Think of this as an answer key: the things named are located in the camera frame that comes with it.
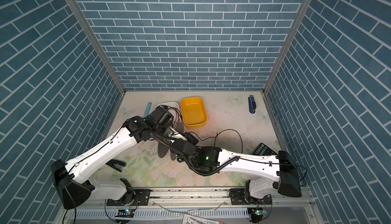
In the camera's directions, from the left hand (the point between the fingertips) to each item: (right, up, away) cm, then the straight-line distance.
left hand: (169, 130), depth 77 cm
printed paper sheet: (+11, -38, -9) cm, 41 cm away
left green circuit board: (-20, -39, -5) cm, 44 cm away
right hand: (+6, 0, -7) cm, 9 cm away
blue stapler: (+53, +13, +32) cm, 63 cm away
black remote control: (+53, -13, +12) cm, 56 cm away
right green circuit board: (+43, -39, -5) cm, 58 cm away
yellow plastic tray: (+11, +8, +32) cm, 34 cm away
